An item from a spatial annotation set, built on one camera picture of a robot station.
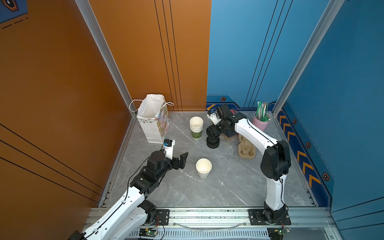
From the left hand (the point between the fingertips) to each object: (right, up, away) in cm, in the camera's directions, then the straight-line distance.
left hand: (180, 150), depth 77 cm
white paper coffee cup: (+12, -10, +6) cm, 17 cm away
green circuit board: (-13, -38, -7) cm, 41 cm away
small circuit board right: (+49, -37, -7) cm, 62 cm away
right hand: (+18, +10, +15) cm, 26 cm away
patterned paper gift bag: (-16, +18, +6) cm, 25 cm away
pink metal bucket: (+51, +13, +19) cm, 56 cm away
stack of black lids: (+19, +2, +21) cm, 28 cm away
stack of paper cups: (+8, +13, +15) cm, 21 cm away
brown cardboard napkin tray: (+29, +4, +25) cm, 39 cm away
